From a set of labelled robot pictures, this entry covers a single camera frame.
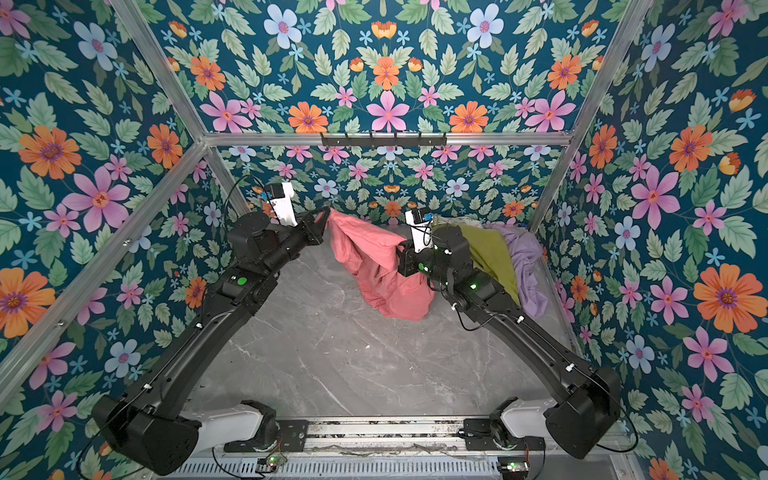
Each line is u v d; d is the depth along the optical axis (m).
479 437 0.72
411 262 0.62
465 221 1.11
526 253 1.05
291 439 0.73
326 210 0.67
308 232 0.59
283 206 0.58
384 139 0.93
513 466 0.70
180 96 0.82
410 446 0.73
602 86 0.80
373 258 0.67
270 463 0.70
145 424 0.37
